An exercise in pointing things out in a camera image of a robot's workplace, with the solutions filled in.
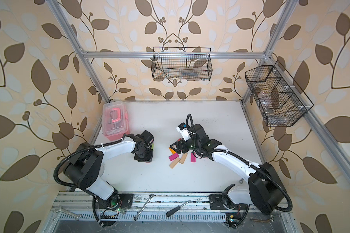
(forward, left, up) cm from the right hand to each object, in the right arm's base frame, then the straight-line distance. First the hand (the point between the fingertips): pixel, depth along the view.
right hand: (175, 143), depth 81 cm
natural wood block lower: (-5, +2, -14) cm, 15 cm away
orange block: (-6, +2, +3) cm, 7 cm away
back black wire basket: (+48, -6, +21) cm, 53 cm away
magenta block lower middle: (-1, +2, -14) cm, 14 cm away
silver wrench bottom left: (-28, +60, -12) cm, 67 cm away
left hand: (-3, +18, -12) cm, 22 cm away
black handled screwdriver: (-30, +1, -13) cm, 33 cm away
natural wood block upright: (-3, -4, -13) cm, 14 cm away
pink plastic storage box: (+19, +40, -2) cm, 44 cm away
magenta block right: (-4, -10, -13) cm, 17 cm away
